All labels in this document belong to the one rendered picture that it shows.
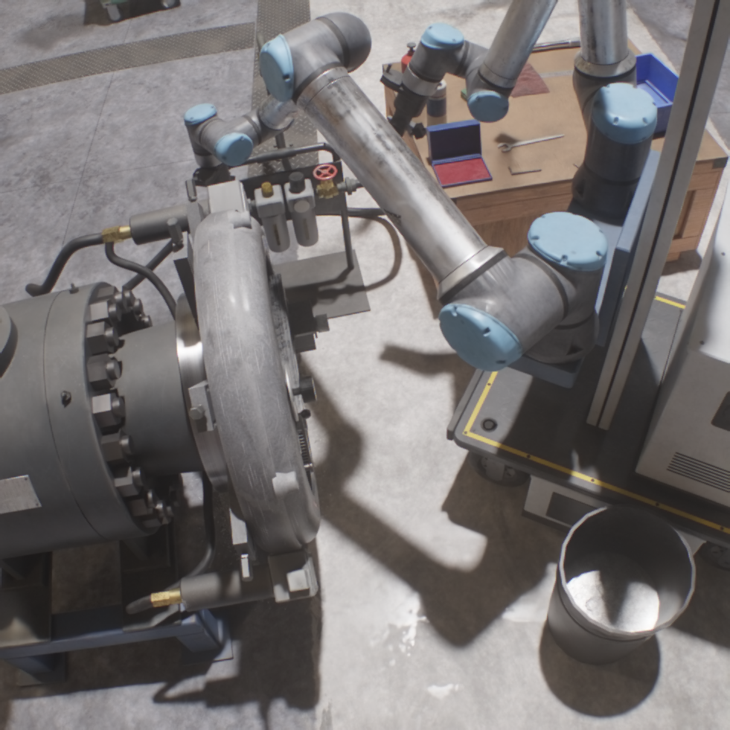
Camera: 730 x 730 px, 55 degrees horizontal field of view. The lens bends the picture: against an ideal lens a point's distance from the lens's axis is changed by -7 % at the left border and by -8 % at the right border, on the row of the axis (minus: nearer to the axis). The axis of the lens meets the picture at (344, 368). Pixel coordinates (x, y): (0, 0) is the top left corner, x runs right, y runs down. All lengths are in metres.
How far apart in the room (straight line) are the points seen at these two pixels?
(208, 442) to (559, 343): 0.71
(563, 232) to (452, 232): 0.21
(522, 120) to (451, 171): 0.37
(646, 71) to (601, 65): 0.99
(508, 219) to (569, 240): 1.02
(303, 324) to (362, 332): 0.78
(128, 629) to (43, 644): 0.23
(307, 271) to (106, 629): 1.45
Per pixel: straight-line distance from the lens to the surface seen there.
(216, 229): 1.47
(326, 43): 1.43
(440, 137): 2.33
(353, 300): 2.57
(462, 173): 2.30
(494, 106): 1.70
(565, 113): 2.60
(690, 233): 2.76
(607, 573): 1.97
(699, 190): 2.62
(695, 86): 1.24
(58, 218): 3.32
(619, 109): 1.73
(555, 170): 2.35
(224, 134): 1.94
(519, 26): 1.62
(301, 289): 2.63
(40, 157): 3.75
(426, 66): 1.80
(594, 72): 1.84
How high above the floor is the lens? 1.93
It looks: 53 degrees down
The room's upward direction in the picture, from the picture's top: 9 degrees counter-clockwise
